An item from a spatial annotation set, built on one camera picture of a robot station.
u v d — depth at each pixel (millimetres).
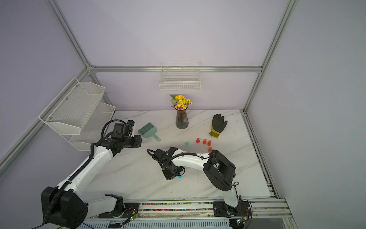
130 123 732
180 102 905
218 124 1103
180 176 851
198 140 1003
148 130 1073
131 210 731
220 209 730
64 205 390
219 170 472
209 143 986
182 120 1016
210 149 959
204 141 999
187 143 1001
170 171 713
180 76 952
